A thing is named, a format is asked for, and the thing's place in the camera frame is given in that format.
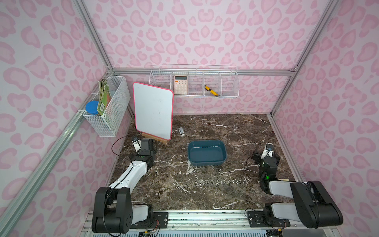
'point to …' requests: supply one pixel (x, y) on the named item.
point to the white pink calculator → (180, 85)
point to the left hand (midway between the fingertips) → (141, 148)
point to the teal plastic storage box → (204, 152)
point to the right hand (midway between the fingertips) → (265, 148)
